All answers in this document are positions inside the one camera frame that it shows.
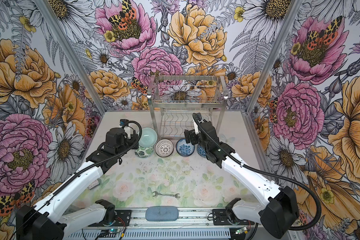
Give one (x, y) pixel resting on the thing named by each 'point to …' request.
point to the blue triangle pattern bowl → (201, 151)
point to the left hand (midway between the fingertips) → (136, 139)
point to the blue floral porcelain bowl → (184, 149)
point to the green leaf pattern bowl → (144, 152)
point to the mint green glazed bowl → (149, 137)
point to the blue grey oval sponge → (161, 213)
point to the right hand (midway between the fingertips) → (194, 132)
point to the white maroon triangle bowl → (164, 148)
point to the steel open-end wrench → (166, 195)
